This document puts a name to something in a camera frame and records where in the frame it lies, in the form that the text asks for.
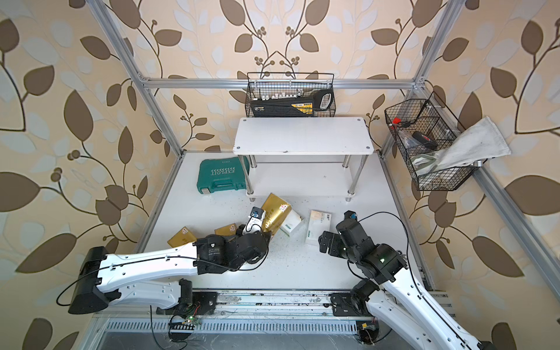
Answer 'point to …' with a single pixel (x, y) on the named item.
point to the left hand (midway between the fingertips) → (265, 233)
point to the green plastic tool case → (221, 174)
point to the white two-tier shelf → (317, 157)
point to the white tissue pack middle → (319, 222)
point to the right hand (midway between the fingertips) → (329, 241)
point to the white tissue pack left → (292, 221)
